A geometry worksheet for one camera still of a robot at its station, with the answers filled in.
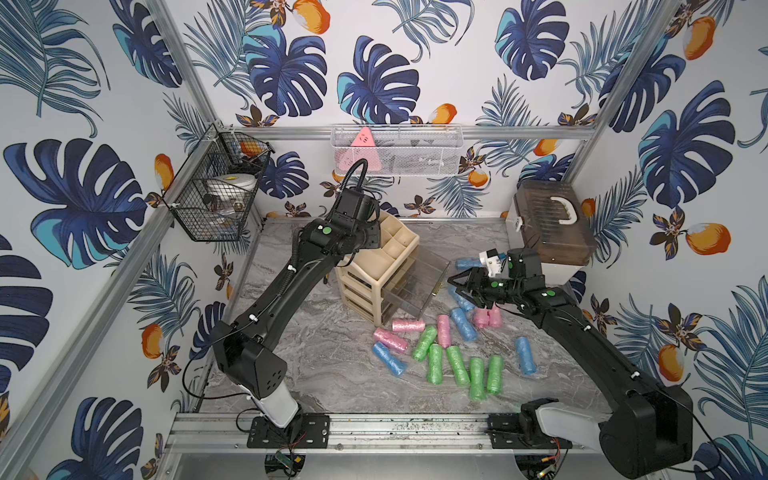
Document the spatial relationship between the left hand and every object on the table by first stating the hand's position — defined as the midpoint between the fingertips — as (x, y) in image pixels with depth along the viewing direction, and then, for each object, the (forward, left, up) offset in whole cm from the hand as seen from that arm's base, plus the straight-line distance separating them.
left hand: (368, 226), depth 77 cm
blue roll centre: (-12, -29, -28) cm, 42 cm away
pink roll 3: (-14, -24, -29) cm, 40 cm away
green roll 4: (-26, -37, -28) cm, 53 cm away
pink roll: (-13, -13, -28) cm, 33 cm away
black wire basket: (+7, +44, +1) cm, 44 cm away
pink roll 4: (-9, -39, -28) cm, 49 cm away
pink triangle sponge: (+29, +4, +5) cm, 29 cm away
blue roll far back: (+12, -32, -28) cm, 44 cm away
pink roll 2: (-18, -7, -29) cm, 35 cm away
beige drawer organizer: (-8, +2, -13) cm, 15 cm away
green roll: (-24, -20, -29) cm, 43 cm away
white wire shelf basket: (+29, -6, +4) cm, 30 cm away
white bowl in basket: (+7, +37, +5) cm, 38 cm away
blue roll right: (-21, -46, -29) cm, 58 cm away
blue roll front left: (-26, -10, -28) cm, 40 cm away
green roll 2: (-27, -27, -28) cm, 48 cm away
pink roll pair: (-9, -35, -28) cm, 46 cm away
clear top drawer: (+1, -14, -28) cm, 31 cm away
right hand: (-9, -23, -10) cm, 27 cm away
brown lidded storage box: (+21, -60, -14) cm, 65 cm away
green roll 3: (-28, -32, -29) cm, 51 cm away
